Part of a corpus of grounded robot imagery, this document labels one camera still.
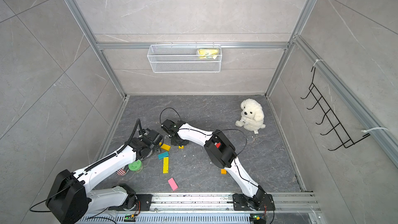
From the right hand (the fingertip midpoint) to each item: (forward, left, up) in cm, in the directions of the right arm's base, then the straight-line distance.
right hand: (179, 142), depth 95 cm
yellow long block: (-3, -2, 0) cm, 4 cm away
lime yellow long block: (-14, +6, +1) cm, 16 cm away
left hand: (-7, +12, +8) cm, 16 cm away
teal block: (-9, +8, +2) cm, 12 cm away
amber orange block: (-18, -25, +1) cm, 31 cm away
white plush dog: (+8, -44, +15) cm, 47 cm away
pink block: (-24, +1, +1) cm, 24 cm away
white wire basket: (+45, -4, +30) cm, 55 cm away
